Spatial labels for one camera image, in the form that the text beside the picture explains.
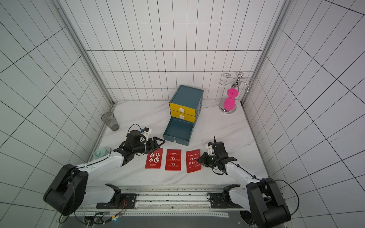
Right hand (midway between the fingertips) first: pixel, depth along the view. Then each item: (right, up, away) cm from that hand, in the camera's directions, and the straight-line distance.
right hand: (196, 157), depth 86 cm
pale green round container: (-57, +4, -5) cm, 57 cm away
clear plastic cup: (-60, +24, +11) cm, 66 cm away
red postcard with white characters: (-27, -2, +1) cm, 27 cm away
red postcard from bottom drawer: (-3, -4, -1) cm, 5 cm away
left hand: (-22, +8, -3) cm, 23 cm away
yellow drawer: (-8, +25, +9) cm, 28 cm away
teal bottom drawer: (-11, +14, +13) cm, 22 cm away
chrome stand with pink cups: (+24, +33, +14) cm, 43 cm away
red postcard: (-15, -2, +1) cm, 15 cm away
